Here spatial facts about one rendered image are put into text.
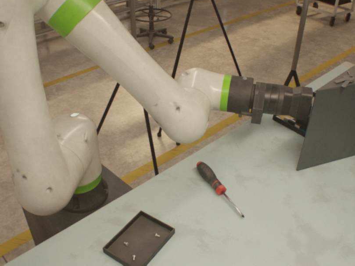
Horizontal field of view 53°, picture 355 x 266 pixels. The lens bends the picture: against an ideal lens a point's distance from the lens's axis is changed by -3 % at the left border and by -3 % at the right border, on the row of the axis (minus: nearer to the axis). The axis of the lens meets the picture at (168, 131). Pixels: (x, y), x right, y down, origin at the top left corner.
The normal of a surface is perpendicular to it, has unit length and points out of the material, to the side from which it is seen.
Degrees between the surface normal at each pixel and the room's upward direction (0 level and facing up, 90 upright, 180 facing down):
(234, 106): 101
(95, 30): 74
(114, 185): 0
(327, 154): 90
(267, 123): 0
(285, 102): 90
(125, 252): 0
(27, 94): 90
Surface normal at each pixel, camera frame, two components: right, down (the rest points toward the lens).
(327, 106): 0.32, 0.55
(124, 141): 0.00, -0.82
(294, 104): -0.31, 0.54
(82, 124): 0.28, -0.75
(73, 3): 0.32, 0.20
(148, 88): 0.04, 0.38
